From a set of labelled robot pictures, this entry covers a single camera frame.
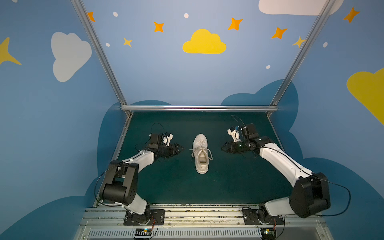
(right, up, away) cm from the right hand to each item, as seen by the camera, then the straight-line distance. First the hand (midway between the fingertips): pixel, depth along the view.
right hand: (226, 146), depth 84 cm
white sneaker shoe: (-13, -9, +7) cm, 18 cm away
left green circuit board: (-44, -41, -11) cm, 61 cm away
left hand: (-27, -2, +7) cm, 27 cm away
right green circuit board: (+19, -42, -11) cm, 47 cm away
